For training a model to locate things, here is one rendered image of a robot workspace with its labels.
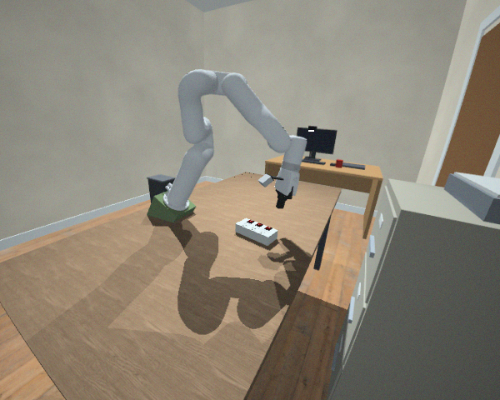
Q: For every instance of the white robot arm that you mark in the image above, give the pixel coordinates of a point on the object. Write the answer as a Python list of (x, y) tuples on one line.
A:
[(192, 87)]

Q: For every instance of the white power strip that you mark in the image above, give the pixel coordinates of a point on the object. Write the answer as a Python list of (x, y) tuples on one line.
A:
[(256, 231)]

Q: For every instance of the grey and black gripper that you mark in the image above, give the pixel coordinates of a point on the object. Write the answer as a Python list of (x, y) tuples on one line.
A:
[(286, 187)]

